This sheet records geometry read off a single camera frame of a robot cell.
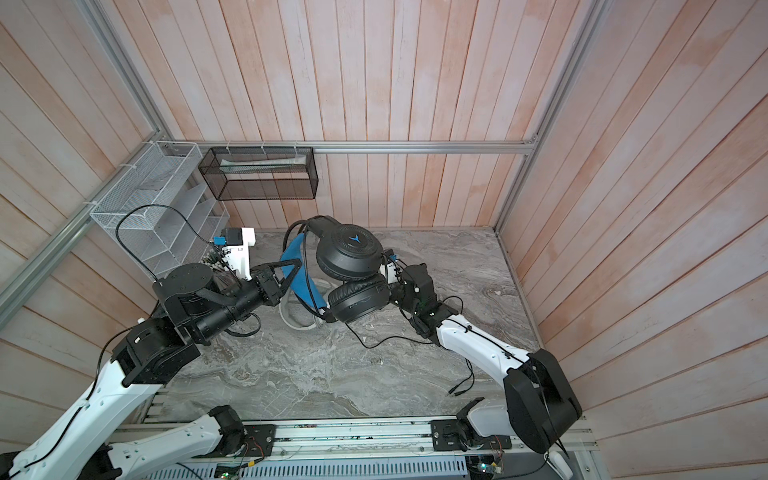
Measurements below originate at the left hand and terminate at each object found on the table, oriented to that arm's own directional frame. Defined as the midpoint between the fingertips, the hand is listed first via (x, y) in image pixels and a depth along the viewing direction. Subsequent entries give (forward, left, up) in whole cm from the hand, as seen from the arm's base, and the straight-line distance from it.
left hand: (303, 271), depth 56 cm
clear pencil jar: (+24, +35, -25) cm, 49 cm away
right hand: (+13, -12, -20) cm, 27 cm away
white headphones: (+13, +13, -42) cm, 46 cm away
